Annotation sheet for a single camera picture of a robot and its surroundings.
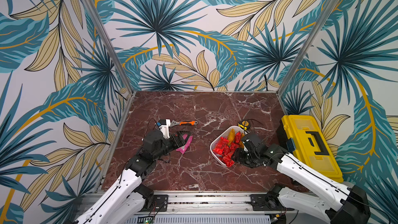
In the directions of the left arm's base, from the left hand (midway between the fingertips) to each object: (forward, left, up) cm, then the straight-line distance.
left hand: (186, 137), depth 73 cm
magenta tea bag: (+2, +3, -18) cm, 19 cm away
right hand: (-6, -24, -11) cm, 27 cm away
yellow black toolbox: (+4, -58, -4) cm, 58 cm away
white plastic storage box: (+3, -14, -15) cm, 20 cm away
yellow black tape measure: (+19, -35, -18) cm, 43 cm away
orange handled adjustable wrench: (+20, +5, -20) cm, 29 cm away
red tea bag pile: (0, -20, -14) cm, 24 cm away
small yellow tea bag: (+9, -25, -14) cm, 30 cm away
